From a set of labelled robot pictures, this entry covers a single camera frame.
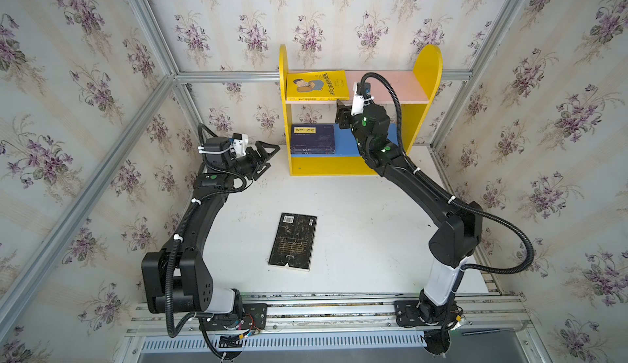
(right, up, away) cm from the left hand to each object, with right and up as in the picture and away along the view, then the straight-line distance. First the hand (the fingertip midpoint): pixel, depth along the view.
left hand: (274, 152), depth 77 cm
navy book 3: (+12, +1, +21) cm, 24 cm away
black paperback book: (+5, -32, +10) cm, 34 cm away
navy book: (+12, +3, +19) cm, 23 cm away
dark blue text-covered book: (+12, +9, +22) cm, 26 cm away
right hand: (+23, +17, -2) cm, 28 cm away
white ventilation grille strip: (-13, -57, -6) cm, 59 cm away
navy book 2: (+12, +3, +19) cm, 23 cm away
